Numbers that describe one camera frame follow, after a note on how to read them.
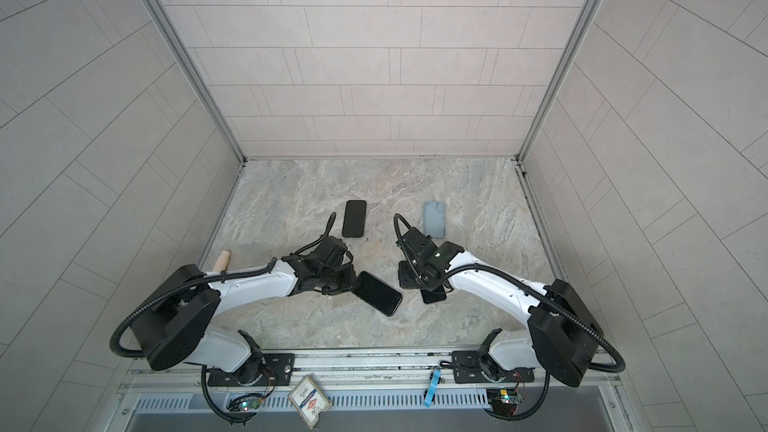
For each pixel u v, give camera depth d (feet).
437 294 2.71
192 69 2.95
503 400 2.23
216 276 1.54
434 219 3.28
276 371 2.31
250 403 2.11
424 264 2.00
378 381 2.31
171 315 1.39
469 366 2.35
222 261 2.85
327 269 2.23
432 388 2.18
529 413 2.14
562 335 1.32
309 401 2.15
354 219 3.25
